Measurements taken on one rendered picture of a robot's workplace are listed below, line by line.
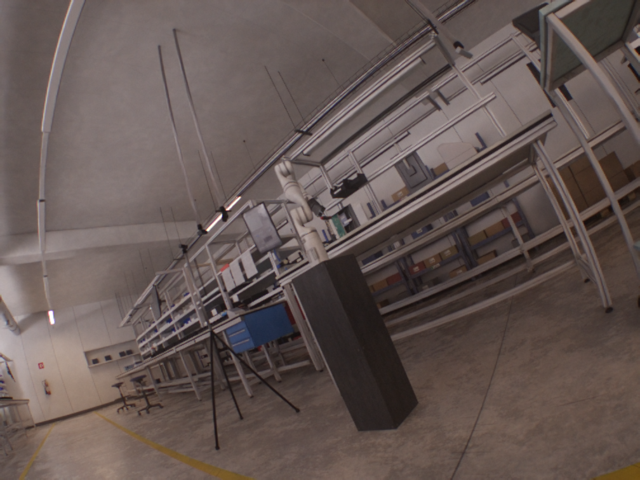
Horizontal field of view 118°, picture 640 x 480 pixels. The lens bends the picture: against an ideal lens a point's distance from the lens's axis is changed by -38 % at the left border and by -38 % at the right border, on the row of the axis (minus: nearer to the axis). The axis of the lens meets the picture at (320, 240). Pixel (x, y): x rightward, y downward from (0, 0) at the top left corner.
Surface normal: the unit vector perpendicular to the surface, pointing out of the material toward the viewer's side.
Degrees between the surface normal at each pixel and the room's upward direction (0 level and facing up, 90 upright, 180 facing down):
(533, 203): 90
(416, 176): 97
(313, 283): 90
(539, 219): 90
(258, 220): 101
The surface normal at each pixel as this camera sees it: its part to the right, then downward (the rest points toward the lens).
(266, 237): -0.19, 0.07
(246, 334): -0.61, 0.09
